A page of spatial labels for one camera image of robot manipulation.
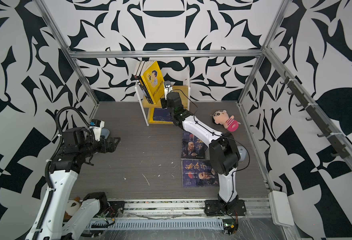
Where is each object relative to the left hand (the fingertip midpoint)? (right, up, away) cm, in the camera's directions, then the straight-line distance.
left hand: (110, 135), depth 74 cm
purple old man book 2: (+44, -23, +11) cm, 50 cm away
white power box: (+81, -34, -4) cm, 88 cm away
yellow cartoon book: (+19, +30, +12) cm, 37 cm away
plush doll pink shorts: (+62, +9, +28) cm, 69 cm away
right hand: (+27, +24, +10) cm, 37 cm away
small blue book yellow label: (+23, +11, +29) cm, 38 cm away
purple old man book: (+42, -10, +20) cm, 48 cm away
